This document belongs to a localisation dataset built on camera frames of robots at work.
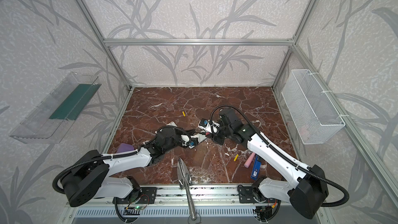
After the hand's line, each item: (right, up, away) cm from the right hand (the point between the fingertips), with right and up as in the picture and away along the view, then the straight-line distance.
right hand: (209, 126), depth 77 cm
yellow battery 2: (+16, -18, +9) cm, 26 cm away
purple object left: (-49, -15, +12) cm, 53 cm away
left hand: (-8, 0, +5) cm, 9 cm away
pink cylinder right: (+20, -22, +5) cm, 30 cm away
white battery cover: (-24, -2, +22) cm, 33 cm away
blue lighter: (+24, -22, +1) cm, 33 cm away
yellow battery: (-17, +4, +28) cm, 33 cm away
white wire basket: (+42, +6, -17) cm, 46 cm away
